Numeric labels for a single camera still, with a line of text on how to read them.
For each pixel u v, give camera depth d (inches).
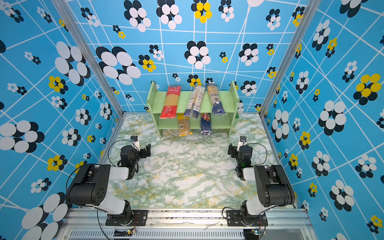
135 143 31.6
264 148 31.0
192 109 31.8
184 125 36.7
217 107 31.9
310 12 27.3
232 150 33.8
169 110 31.6
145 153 33.8
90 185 18.1
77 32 30.3
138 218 28.7
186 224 28.8
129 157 28.4
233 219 28.6
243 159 28.2
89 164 19.7
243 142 31.0
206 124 36.5
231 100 35.4
